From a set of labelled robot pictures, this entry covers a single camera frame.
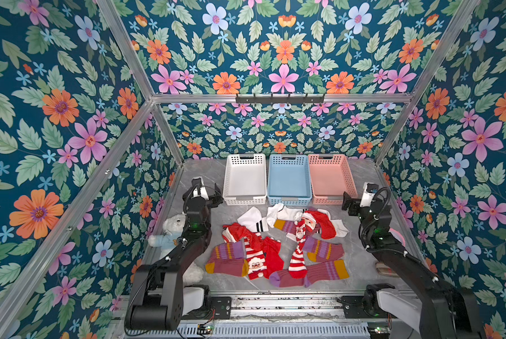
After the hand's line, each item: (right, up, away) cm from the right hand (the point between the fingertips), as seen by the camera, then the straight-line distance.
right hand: (362, 192), depth 84 cm
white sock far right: (-6, -18, +9) cm, 21 cm away
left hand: (-64, +2, +1) cm, 64 cm away
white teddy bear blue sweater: (-77, -14, 0) cm, 78 cm away
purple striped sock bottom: (-11, -31, -2) cm, 33 cm away
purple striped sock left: (-54, -27, 0) cm, 61 cm away
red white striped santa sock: (-27, -30, -2) cm, 40 cm away
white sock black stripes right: (-32, -10, +15) cm, 37 cm away
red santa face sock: (-19, -12, +8) cm, 24 cm away
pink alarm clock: (+18, -19, +5) cm, 27 cm away
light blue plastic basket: (-27, +4, +25) cm, 37 cm away
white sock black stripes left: (-45, -14, +12) cm, 49 cm away
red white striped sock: (-43, -29, 0) cm, 52 cm away
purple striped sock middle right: (-17, -24, +2) cm, 30 cm away
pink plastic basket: (-4, +7, +28) cm, 29 cm away
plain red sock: (-37, -23, +4) cm, 44 cm away
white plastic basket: (-50, +5, +27) cm, 58 cm away
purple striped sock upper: (-30, -16, +9) cm, 35 cm away
